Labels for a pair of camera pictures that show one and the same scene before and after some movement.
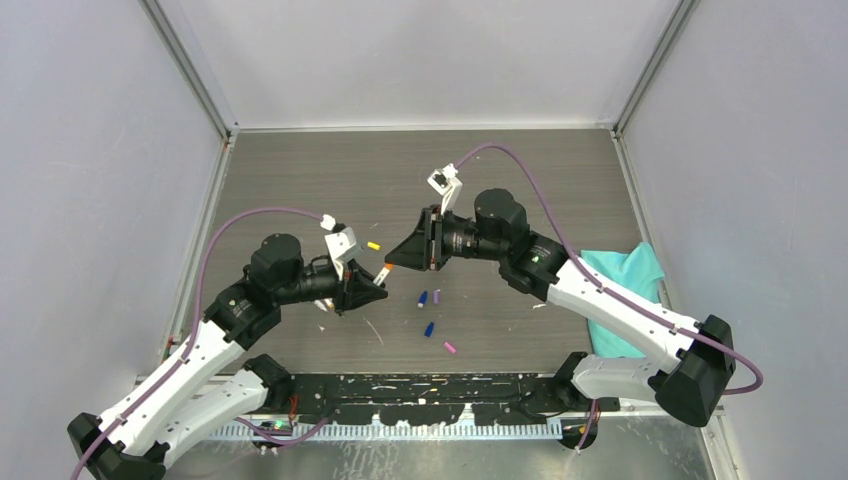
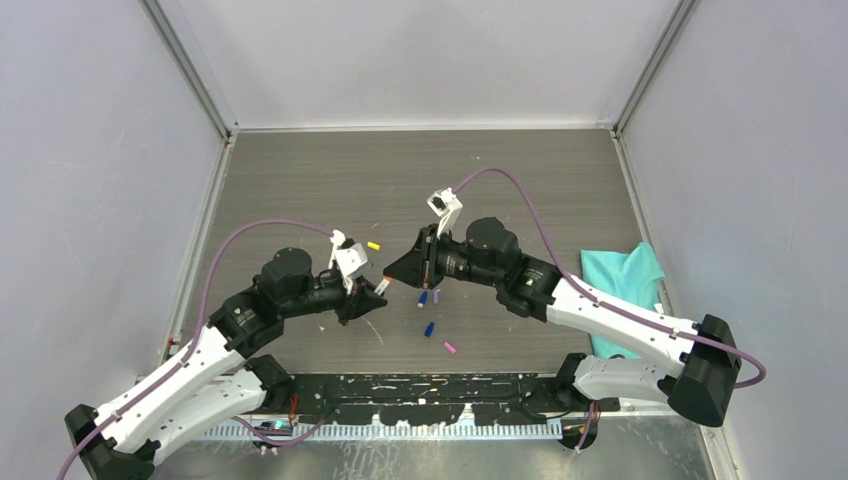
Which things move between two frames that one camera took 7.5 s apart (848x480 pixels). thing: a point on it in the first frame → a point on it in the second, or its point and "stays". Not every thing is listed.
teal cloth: x=639 y=269 stays
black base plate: x=427 y=399 stays
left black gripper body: x=344 y=297 → x=347 y=305
